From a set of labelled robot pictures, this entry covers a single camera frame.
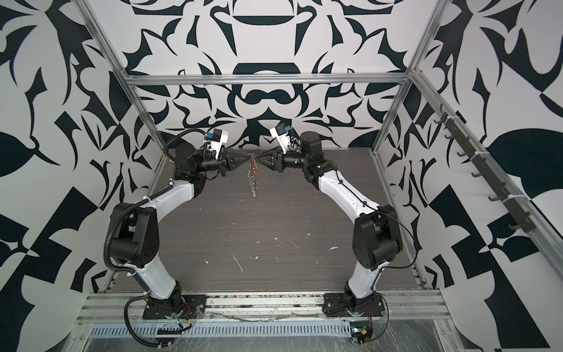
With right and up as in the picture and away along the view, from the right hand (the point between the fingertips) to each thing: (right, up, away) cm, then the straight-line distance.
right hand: (258, 155), depth 75 cm
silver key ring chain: (-2, -6, -1) cm, 7 cm away
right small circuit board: (+33, -57, -4) cm, 66 cm away
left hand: (-3, +1, 0) cm, 4 cm away
